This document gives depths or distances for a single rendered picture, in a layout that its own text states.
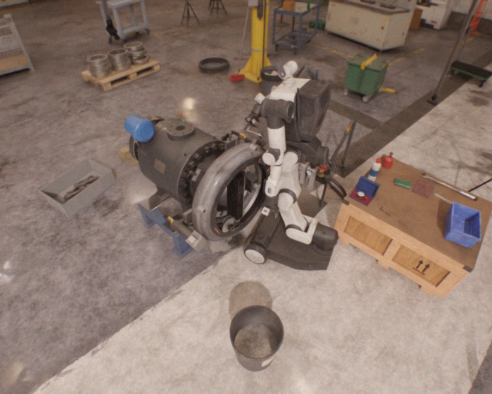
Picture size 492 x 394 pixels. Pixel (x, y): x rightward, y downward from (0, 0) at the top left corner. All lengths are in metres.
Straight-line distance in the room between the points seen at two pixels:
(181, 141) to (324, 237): 1.27
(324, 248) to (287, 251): 0.28
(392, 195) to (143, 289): 2.10
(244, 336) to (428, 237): 1.45
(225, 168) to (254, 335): 1.08
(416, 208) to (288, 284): 1.15
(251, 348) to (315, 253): 0.86
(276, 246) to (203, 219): 0.73
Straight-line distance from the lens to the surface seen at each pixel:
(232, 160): 1.79
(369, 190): 2.46
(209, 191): 1.75
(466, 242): 2.41
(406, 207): 2.49
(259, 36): 5.31
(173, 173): 2.08
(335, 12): 8.29
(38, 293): 2.80
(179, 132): 2.18
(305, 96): 1.56
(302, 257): 2.29
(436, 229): 2.45
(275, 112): 1.47
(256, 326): 2.05
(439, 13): 10.78
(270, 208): 1.93
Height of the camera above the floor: 2.05
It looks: 45 degrees down
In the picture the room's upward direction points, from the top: straight up
